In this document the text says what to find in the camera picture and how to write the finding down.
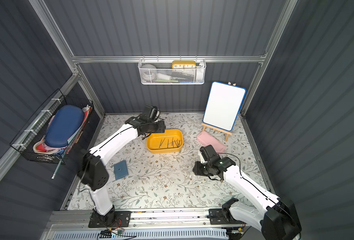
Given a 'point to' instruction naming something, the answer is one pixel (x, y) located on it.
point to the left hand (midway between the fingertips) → (162, 126)
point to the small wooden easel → (227, 133)
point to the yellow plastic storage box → (170, 141)
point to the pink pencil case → (207, 139)
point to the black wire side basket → (30, 142)
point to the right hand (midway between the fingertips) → (197, 168)
